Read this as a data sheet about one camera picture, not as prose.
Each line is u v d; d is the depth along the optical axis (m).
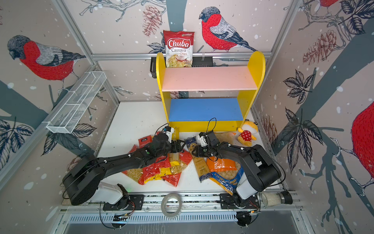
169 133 0.78
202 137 0.85
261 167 0.45
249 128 0.96
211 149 0.71
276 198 0.72
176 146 0.74
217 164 0.81
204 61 0.91
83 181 0.43
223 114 0.95
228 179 0.78
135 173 0.79
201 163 0.83
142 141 0.91
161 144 0.66
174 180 0.78
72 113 0.74
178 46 0.83
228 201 0.73
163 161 0.77
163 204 0.70
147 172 0.74
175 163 0.79
